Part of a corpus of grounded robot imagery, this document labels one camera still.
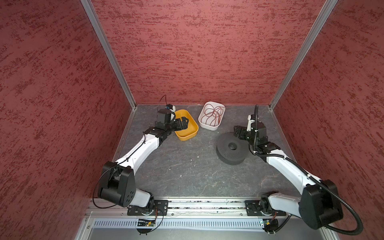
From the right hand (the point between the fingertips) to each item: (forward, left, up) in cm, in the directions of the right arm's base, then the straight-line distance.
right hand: (239, 130), depth 86 cm
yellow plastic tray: (+14, +28, -16) cm, 35 cm away
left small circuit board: (-42, +52, -18) cm, 70 cm away
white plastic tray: (+12, +18, -11) cm, 24 cm away
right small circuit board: (-45, -9, -18) cm, 49 cm away
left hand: (+4, +33, +3) cm, 34 cm away
